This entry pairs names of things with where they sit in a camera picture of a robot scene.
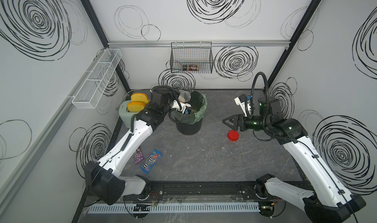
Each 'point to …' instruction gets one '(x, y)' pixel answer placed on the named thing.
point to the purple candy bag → (138, 155)
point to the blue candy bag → (151, 161)
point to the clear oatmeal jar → (184, 96)
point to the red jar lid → (233, 135)
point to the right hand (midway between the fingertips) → (227, 121)
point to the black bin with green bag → (190, 124)
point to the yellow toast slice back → (139, 97)
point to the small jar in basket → (193, 68)
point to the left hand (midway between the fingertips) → (171, 88)
